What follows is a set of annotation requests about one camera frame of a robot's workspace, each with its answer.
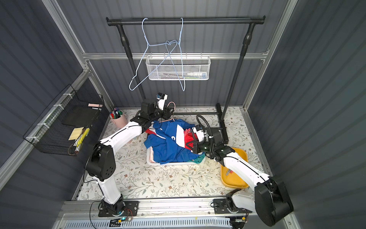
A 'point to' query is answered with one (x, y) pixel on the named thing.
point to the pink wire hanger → (173, 117)
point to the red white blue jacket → (170, 140)
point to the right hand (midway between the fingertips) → (189, 144)
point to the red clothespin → (187, 131)
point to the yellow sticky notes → (76, 133)
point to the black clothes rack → (223, 109)
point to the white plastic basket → (152, 163)
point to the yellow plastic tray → (229, 178)
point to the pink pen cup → (118, 118)
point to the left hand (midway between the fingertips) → (171, 106)
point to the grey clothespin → (228, 172)
